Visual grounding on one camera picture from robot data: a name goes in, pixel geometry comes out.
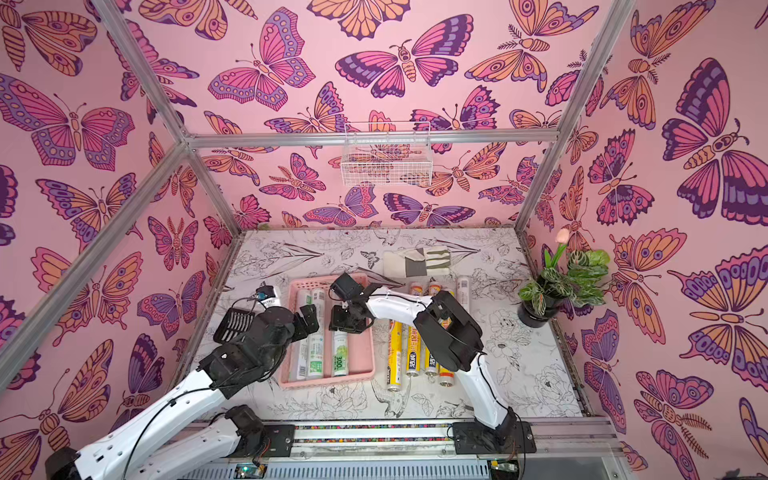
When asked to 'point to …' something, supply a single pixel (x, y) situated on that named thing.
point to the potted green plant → (568, 277)
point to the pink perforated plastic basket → (361, 345)
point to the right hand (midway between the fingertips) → (327, 333)
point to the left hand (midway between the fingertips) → (306, 309)
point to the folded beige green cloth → (414, 262)
